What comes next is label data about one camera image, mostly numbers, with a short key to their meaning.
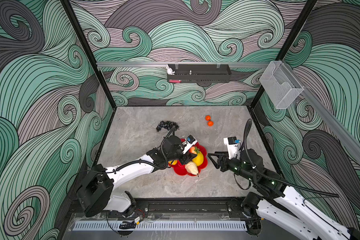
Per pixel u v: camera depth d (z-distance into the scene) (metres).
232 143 0.59
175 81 0.89
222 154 0.61
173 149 0.61
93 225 0.70
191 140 0.67
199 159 0.85
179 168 0.86
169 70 0.85
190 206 0.76
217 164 0.61
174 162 0.81
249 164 0.48
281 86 0.76
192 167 0.81
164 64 0.95
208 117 1.10
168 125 1.04
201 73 0.95
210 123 1.08
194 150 0.76
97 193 0.41
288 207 0.46
